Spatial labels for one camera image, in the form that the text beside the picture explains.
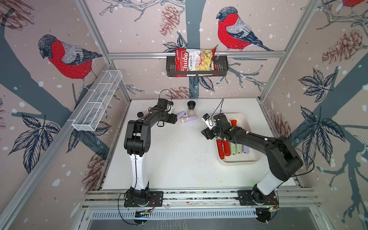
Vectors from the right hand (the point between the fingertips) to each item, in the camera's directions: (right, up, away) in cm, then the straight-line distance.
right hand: (205, 127), depth 92 cm
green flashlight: (+17, -13, -4) cm, 22 cm away
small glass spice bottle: (-45, +9, +6) cm, 46 cm away
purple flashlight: (-11, +6, +12) cm, 17 cm away
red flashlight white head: (+22, +3, +9) cm, 24 cm away
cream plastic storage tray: (+28, +5, +10) cm, 30 cm away
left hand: (-21, +8, +11) cm, 25 cm away
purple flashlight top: (-17, +8, +18) cm, 26 cm away
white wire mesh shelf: (-62, +8, -21) cm, 66 cm away
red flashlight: (+9, -10, -2) cm, 14 cm away
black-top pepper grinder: (-9, +14, +9) cm, 19 cm away
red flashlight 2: (+13, -14, -4) cm, 20 cm away
